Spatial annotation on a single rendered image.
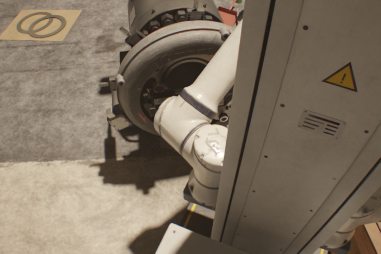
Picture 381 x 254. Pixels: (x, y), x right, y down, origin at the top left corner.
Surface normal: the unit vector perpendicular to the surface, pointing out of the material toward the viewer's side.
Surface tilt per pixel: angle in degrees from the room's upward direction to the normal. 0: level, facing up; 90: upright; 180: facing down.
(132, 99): 90
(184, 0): 7
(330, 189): 90
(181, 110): 36
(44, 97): 0
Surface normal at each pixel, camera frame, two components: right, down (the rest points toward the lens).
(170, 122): -0.46, -0.20
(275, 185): -0.39, 0.70
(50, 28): 0.00, -0.65
